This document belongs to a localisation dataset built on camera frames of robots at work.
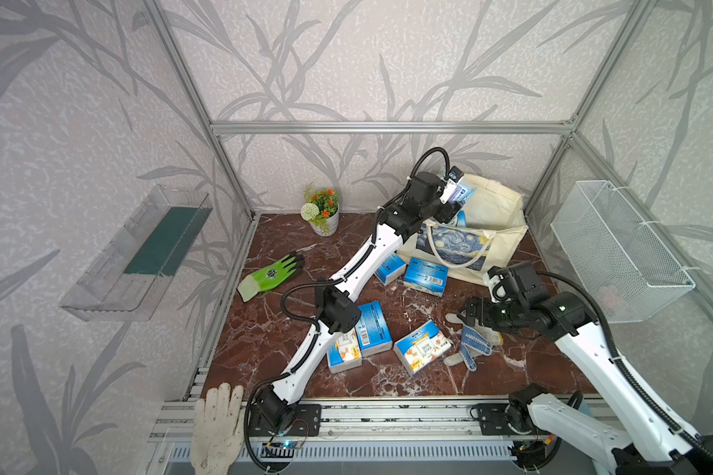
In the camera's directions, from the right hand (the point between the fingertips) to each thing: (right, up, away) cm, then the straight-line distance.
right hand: (468, 314), depth 74 cm
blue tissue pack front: (-32, -12, +5) cm, 34 cm away
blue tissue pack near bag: (-7, +7, +20) cm, 22 cm away
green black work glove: (-59, +6, +25) cm, 65 cm away
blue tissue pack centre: (-24, -7, +9) cm, 27 cm away
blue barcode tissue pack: (-18, +9, +22) cm, 30 cm away
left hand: (-2, +32, +10) cm, 34 cm away
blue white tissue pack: (+5, +26, +25) cm, 36 cm away
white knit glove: (-62, -29, -3) cm, 68 cm away
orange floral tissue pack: (-11, -10, +5) cm, 16 cm away
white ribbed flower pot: (-41, +24, +30) cm, 56 cm away
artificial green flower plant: (-43, +30, +31) cm, 61 cm away
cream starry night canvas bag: (+6, +20, +6) cm, 22 cm away
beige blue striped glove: (+5, -10, +11) cm, 16 cm away
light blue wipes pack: (0, +31, +5) cm, 32 cm away
